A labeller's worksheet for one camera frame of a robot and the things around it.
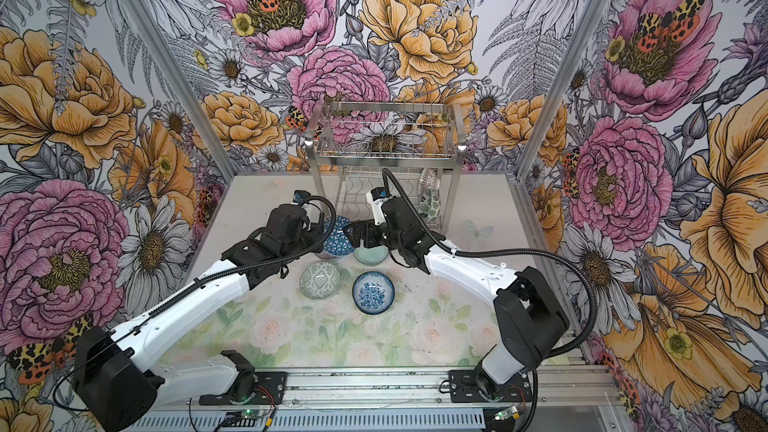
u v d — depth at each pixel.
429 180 1.05
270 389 0.73
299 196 0.69
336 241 0.87
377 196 0.74
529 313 0.44
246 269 0.53
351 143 1.15
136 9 0.78
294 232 0.61
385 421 0.78
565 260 0.91
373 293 0.87
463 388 0.74
